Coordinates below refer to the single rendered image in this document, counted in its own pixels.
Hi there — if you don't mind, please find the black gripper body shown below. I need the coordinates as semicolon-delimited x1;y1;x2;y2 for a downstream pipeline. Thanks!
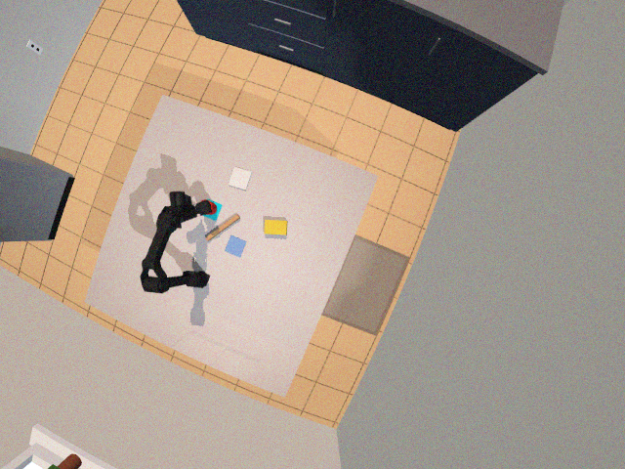
184;199;212;221

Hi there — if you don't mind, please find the yellow rectangular block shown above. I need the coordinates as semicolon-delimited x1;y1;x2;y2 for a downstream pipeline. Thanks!
264;220;287;235

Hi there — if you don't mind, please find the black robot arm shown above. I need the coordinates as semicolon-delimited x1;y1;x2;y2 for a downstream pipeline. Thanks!
140;191;210;293

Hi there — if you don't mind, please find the white flat tile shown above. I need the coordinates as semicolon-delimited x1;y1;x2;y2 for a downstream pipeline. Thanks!
228;167;252;191

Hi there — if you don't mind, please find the tan flat bar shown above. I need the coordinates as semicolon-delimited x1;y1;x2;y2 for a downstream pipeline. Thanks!
205;214;240;241

